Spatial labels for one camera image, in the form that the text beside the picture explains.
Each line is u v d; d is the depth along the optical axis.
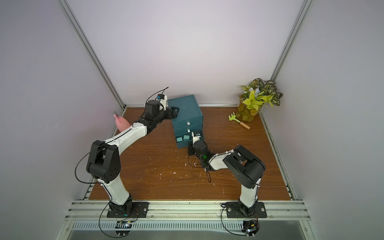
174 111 0.84
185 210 0.74
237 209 0.73
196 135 0.81
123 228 0.72
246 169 0.48
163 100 0.81
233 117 1.13
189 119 0.86
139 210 0.73
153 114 0.71
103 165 0.48
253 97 0.90
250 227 0.70
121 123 0.98
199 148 0.70
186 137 0.97
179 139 0.97
